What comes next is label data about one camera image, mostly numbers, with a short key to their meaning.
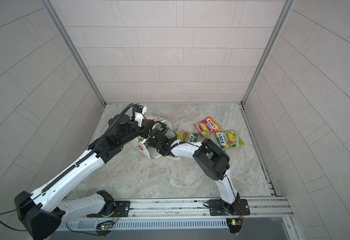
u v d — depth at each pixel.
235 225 0.68
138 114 0.59
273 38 0.81
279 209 0.72
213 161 0.50
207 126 0.99
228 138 0.94
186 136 0.96
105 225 0.64
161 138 0.70
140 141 0.74
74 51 0.87
